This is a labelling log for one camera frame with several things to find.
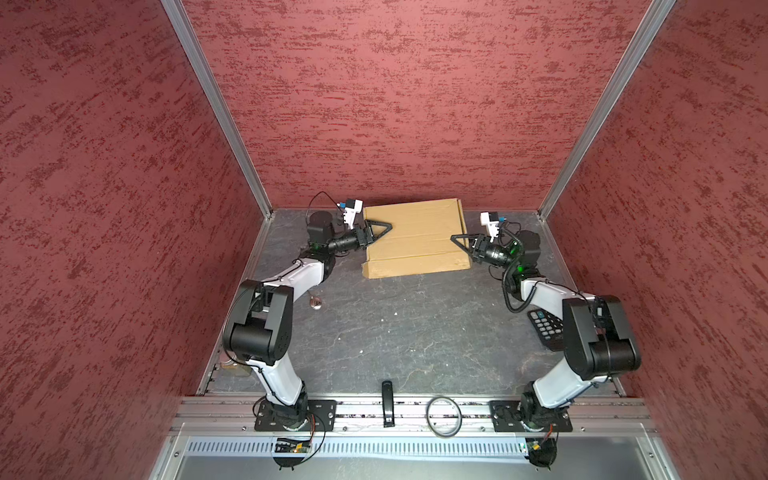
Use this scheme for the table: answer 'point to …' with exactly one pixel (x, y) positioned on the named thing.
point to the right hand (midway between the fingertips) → (449, 245)
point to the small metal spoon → (315, 303)
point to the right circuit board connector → (542, 452)
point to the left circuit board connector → (286, 445)
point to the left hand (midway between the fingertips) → (388, 235)
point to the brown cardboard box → (419, 241)
